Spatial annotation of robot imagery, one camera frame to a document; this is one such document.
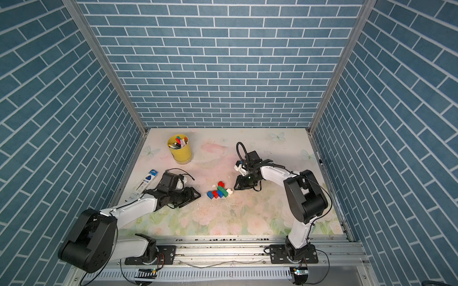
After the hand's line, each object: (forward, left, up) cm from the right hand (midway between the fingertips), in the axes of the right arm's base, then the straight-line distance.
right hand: (238, 188), depth 91 cm
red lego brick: (-4, +11, 0) cm, 12 cm away
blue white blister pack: (-1, +51, -2) cm, 51 cm away
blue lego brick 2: (-4, +9, 0) cm, 10 cm away
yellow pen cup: (+18, +34, +7) cm, 40 cm away
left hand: (-7, +18, 0) cm, 19 cm away
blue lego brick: (-4, +14, -1) cm, 15 cm away
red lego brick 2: (+3, +9, -1) cm, 10 cm away
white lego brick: (-2, +4, -1) cm, 5 cm away
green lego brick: (-2, +7, 0) cm, 8 cm away
